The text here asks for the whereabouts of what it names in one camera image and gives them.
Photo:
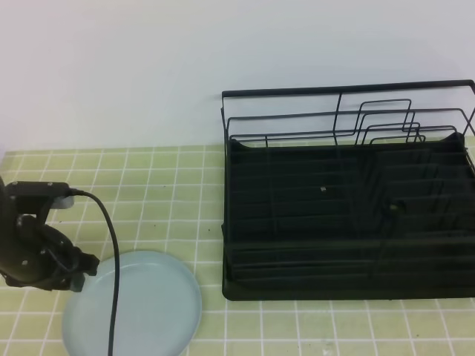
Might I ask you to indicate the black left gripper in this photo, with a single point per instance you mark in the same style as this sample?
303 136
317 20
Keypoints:
40 256

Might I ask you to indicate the light blue round plate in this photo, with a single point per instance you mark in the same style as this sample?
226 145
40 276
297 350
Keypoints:
158 311

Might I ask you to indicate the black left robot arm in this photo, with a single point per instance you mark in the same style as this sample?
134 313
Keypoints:
3 237

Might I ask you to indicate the black plastic drip tray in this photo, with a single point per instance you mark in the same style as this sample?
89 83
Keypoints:
355 222

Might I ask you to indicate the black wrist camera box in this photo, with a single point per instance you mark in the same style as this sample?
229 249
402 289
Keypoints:
36 197

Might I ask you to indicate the black wire dish rack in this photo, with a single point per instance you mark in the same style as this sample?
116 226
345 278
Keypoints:
360 115

